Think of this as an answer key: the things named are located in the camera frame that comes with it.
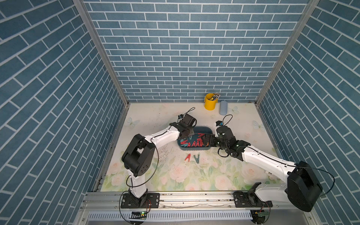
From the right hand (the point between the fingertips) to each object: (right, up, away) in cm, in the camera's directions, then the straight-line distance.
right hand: (208, 137), depth 85 cm
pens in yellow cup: (+9, +28, +19) cm, 35 cm away
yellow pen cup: (+6, +22, +29) cm, 37 cm away
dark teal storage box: (-6, -5, +11) cm, 14 cm away
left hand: (-8, +2, +8) cm, 11 cm away
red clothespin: (-12, -13, +5) cm, 18 cm away
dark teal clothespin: (-6, -15, +4) cm, 17 cm away
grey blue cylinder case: (+18, +20, +32) cm, 41 cm away
